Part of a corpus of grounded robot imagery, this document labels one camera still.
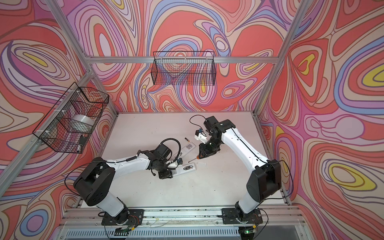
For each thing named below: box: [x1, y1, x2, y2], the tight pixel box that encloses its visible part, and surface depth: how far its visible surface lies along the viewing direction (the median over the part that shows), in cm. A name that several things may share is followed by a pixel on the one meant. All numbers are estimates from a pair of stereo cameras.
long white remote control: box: [178, 142, 197, 159], surface depth 100 cm
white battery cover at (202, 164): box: [197, 162, 208, 167], surface depth 93 cm
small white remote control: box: [173, 162, 197, 177], surface depth 90 cm
